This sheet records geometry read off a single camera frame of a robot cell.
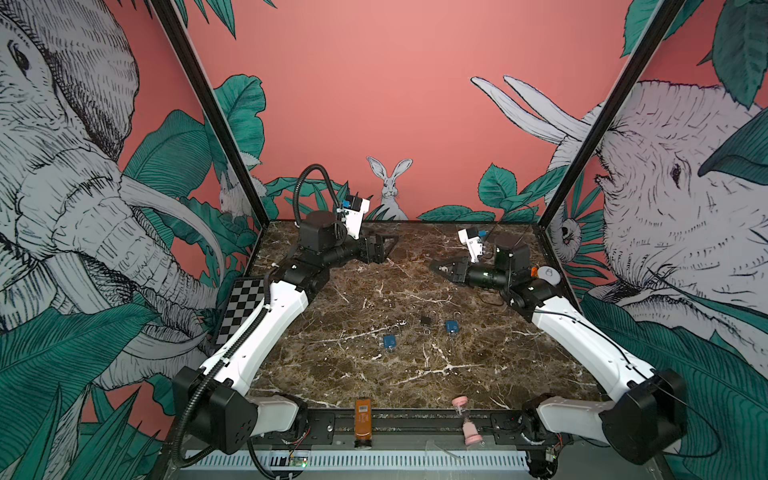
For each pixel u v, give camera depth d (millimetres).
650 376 417
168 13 687
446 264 716
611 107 859
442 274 728
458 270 658
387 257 654
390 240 685
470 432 726
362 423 716
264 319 459
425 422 754
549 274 992
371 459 702
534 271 1009
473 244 701
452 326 922
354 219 626
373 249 636
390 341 884
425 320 935
